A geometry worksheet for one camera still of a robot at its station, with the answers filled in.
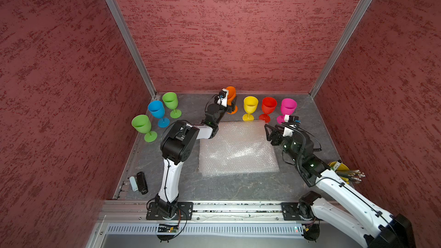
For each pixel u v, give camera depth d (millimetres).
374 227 409
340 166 777
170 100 986
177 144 572
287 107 940
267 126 739
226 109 870
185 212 744
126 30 875
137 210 757
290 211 740
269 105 945
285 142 664
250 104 992
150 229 709
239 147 900
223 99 812
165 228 727
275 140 680
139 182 782
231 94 896
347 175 707
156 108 935
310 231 710
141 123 896
